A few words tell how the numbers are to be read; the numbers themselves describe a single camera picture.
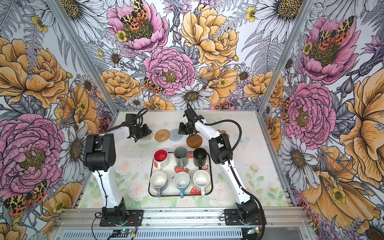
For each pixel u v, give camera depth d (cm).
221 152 69
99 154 56
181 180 84
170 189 84
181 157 92
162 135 106
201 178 86
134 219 73
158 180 85
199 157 92
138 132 92
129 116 85
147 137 104
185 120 103
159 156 92
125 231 71
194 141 106
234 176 67
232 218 73
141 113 96
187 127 96
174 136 106
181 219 76
